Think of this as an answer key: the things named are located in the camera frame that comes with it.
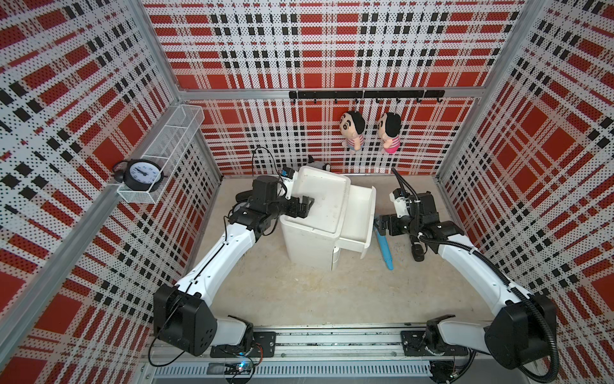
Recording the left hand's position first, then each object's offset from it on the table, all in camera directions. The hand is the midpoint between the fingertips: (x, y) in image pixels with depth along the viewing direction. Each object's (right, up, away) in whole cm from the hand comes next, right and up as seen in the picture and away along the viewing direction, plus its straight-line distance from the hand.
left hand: (305, 197), depth 80 cm
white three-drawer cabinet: (+3, -13, -8) cm, 16 cm away
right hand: (+29, -8, +3) cm, 30 cm away
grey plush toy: (+6, +13, +16) cm, 22 cm away
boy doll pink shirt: (+33, +28, +14) cm, 46 cm away
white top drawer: (+19, -12, +6) cm, 23 cm away
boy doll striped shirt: (+17, +27, +11) cm, 34 cm away
